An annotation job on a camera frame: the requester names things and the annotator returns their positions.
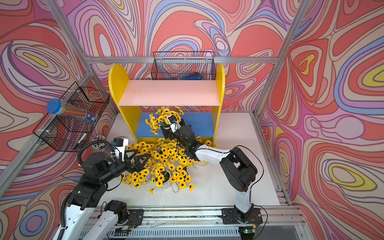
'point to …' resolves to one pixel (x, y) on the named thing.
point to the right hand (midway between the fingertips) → (168, 124)
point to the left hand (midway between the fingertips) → (144, 153)
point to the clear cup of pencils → (100, 142)
